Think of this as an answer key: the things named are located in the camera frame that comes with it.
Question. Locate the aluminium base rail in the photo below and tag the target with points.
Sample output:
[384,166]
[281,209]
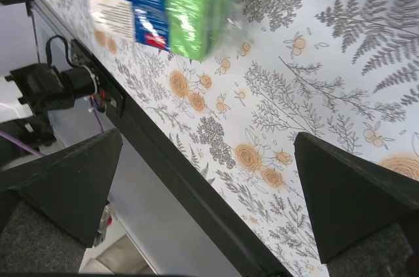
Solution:
[171,213]

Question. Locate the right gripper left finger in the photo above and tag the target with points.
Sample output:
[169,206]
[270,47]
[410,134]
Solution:
[51,207]

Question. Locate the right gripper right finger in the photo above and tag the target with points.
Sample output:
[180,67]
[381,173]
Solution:
[364,217]

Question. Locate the blue label green sponges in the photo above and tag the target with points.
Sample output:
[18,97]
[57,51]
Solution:
[193,29]

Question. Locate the floral patterned table mat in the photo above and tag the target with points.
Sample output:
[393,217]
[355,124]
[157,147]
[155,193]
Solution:
[344,70]

